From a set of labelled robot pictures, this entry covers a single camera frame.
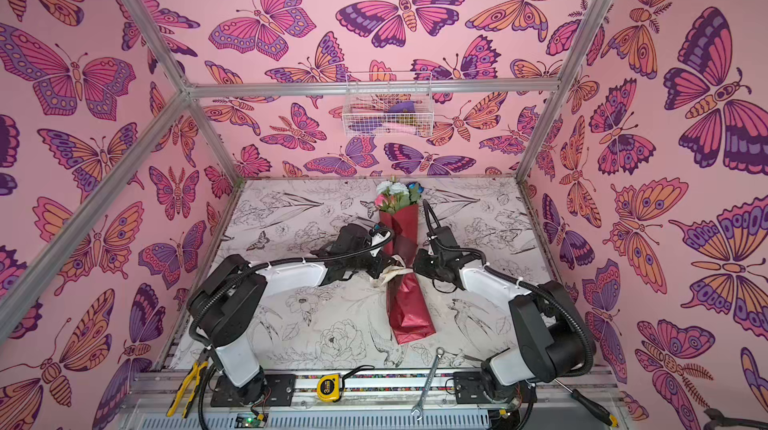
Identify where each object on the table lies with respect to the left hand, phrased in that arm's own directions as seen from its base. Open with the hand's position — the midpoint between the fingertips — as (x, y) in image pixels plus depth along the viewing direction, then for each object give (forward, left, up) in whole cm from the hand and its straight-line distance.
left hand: (397, 258), depth 88 cm
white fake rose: (+30, +2, -2) cm, 30 cm away
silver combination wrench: (-36, -5, -8) cm, 37 cm away
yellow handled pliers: (-27, +51, -8) cm, 58 cm away
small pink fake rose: (+28, +6, -5) cm, 29 cm away
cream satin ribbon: (-3, +1, -3) cm, 4 cm away
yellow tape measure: (-32, +17, -6) cm, 37 cm away
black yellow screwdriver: (-36, -45, -6) cm, 58 cm away
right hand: (+1, -5, -2) cm, 6 cm away
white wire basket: (+42, +2, +24) cm, 49 cm away
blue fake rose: (+30, -7, -3) cm, 31 cm away
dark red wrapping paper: (-14, -3, -4) cm, 15 cm away
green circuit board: (-38, +36, -11) cm, 54 cm away
